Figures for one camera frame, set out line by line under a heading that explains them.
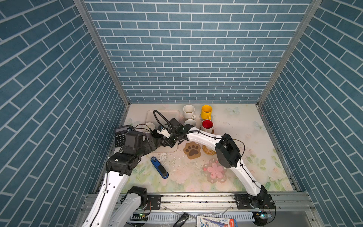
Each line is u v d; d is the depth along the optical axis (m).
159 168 0.81
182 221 0.65
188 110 1.09
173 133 0.75
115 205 0.44
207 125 1.01
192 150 0.94
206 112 1.03
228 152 0.58
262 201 0.63
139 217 0.72
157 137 0.88
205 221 0.68
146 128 0.65
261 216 0.71
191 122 0.94
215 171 0.85
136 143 0.53
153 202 0.73
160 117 0.74
